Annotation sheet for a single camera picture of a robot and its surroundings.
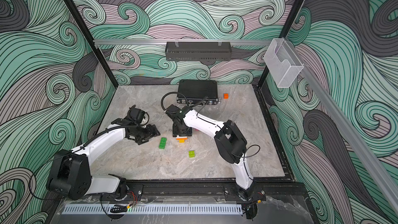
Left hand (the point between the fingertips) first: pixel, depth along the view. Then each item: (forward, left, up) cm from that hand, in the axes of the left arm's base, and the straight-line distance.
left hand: (155, 134), depth 85 cm
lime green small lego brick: (-8, -20, -7) cm, 23 cm away
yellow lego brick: (0, -14, -7) cm, 16 cm away
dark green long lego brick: (-2, -3, -7) cm, 8 cm away
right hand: (0, -12, -2) cm, 13 cm away
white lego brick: (-3, -13, +4) cm, 14 cm away
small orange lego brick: (+34, -44, -6) cm, 56 cm away
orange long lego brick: (0, -14, -5) cm, 15 cm away
